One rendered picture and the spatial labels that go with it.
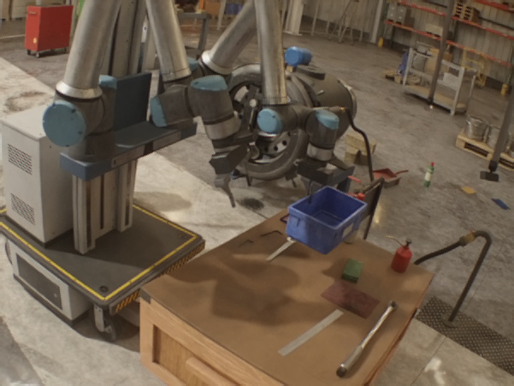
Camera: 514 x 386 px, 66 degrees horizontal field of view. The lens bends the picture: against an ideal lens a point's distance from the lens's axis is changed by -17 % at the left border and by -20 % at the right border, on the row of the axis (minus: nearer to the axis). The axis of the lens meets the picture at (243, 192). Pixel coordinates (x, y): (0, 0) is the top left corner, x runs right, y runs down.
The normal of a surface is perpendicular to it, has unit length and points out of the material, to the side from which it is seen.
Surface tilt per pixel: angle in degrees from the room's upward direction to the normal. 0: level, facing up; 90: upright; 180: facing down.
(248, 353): 0
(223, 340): 0
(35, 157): 90
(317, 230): 90
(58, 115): 95
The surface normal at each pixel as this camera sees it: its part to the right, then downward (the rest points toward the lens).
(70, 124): -0.12, 0.50
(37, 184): -0.48, 0.32
